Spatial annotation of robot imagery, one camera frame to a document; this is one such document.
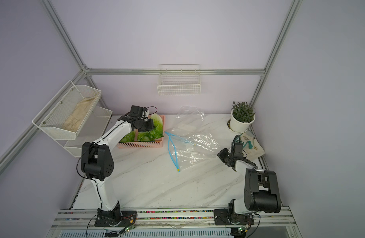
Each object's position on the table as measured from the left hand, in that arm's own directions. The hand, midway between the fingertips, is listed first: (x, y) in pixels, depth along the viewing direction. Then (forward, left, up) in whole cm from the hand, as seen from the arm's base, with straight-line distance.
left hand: (153, 128), depth 95 cm
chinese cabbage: (-2, -3, -1) cm, 4 cm away
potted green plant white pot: (+9, -59, +3) cm, 60 cm away
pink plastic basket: (-7, -3, -7) cm, 10 cm away
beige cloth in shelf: (-10, +37, +17) cm, 42 cm away
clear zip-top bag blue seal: (+17, -23, -11) cm, 31 cm away
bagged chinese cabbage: (-4, +5, -3) cm, 7 cm away
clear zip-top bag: (-8, -22, -12) cm, 26 cm away
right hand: (-14, -43, -11) cm, 47 cm away
